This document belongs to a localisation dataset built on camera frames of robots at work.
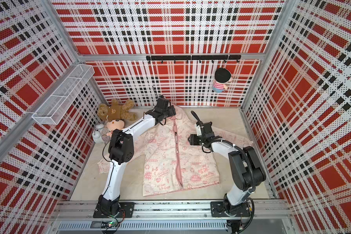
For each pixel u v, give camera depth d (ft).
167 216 2.41
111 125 3.25
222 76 3.06
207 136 2.41
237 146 1.68
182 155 3.07
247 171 1.53
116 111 3.54
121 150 1.95
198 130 2.82
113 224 2.26
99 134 3.01
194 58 2.98
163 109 2.68
